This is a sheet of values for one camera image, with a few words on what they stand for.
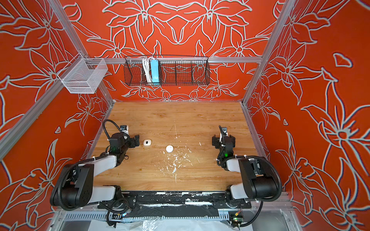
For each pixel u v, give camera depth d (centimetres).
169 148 92
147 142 93
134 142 84
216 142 84
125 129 80
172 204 73
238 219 68
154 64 89
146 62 87
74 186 43
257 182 43
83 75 92
